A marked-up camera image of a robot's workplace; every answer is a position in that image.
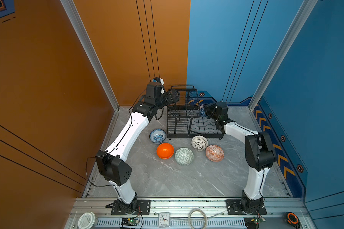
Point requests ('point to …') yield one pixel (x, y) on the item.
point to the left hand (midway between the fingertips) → (174, 93)
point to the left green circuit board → (129, 222)
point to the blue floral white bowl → (157, 135)
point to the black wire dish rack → (187, 119)
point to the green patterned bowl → (184, 156)
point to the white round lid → (87, 220)
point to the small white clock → (164, 219)
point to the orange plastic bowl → (165, 150)
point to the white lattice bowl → (199, 142)
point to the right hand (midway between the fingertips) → (201, 102)
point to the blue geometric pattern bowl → (202, 110)
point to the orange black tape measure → (292, 219)
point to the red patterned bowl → (215, 153)
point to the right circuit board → (256, 220)
